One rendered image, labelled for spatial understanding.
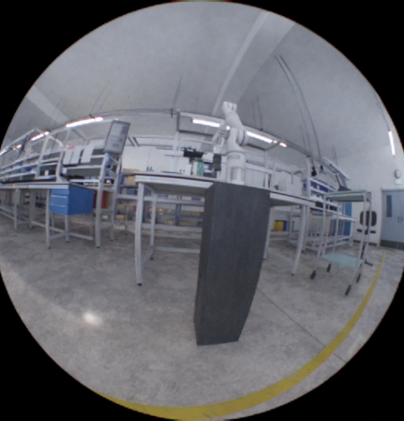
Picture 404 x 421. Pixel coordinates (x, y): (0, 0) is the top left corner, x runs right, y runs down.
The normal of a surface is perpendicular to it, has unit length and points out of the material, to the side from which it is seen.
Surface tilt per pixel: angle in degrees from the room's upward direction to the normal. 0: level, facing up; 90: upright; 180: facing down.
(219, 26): 180
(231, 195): 90
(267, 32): 180
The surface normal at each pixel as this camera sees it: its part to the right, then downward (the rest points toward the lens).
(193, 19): -0.09, 1.00
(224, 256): 0.12, 0.00
